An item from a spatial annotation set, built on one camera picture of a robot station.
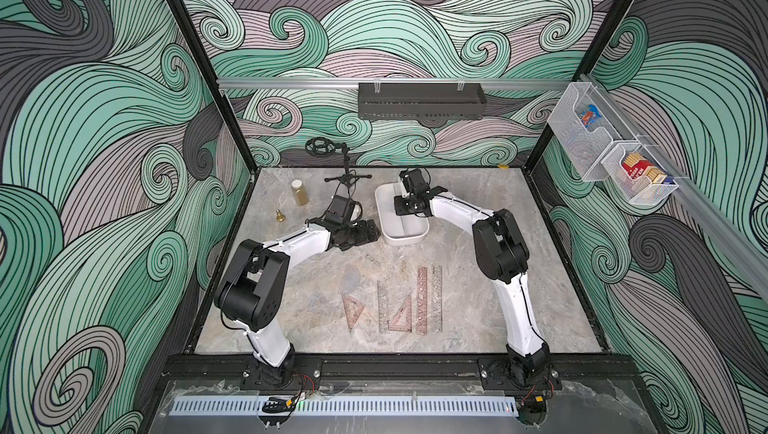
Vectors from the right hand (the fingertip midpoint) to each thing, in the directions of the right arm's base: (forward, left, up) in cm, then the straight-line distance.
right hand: (403, 204), depth 104 cm
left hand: (-14, +11, +4) cm, 19 cm away
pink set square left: (-36, +16, -3) cm, 39 cm away
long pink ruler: (-40, -3, -4) cm, 40 cm away
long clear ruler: (-33, -8, -3) cm, 34 cm away
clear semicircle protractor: (-26, +18, -4) cm, 32 cm away
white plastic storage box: (-9, +2, -3) cm, 10 cm away
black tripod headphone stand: (+9, +27, +20) cm, 35 cm away
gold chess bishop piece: (-4, +44, -2) cm, 45 cm away
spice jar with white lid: (+4, +37, +1) cm, 37 cm away
